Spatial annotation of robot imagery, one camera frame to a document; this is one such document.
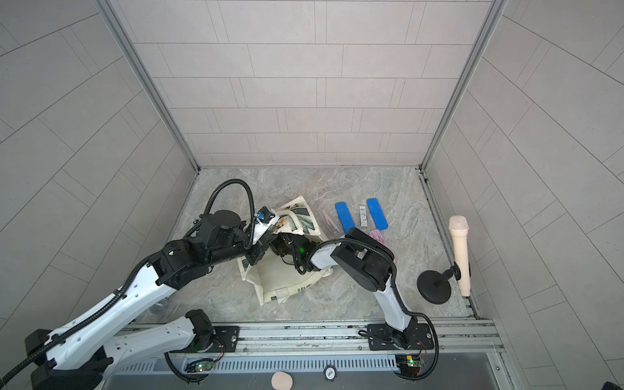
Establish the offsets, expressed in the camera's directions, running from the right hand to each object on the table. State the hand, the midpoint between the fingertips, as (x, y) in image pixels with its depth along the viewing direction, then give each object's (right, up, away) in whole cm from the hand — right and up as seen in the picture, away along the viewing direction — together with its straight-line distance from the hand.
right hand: (261, 237), depth 87 cm
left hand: (+11, +5, -21) cm, 24 cm away
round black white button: (+25, -33, -21) cm, 46 cm away
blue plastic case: (+45, +7, +12) cm, 47 cm away
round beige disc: (+11, -34, -23) cm, 43 cm away
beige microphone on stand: (+59, -15, -7) cm, 62 cm away
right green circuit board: (+47, -32, -19) cm, 61 cm away
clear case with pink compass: (+25, +4, +9) cm, 27 cm away
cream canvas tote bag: (+7, -10, -14) cm, 19 cm away
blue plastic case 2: (+31, +6, +12) cm, 34 cm away
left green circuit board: (-11, -31, -22) cm, 39 cm away
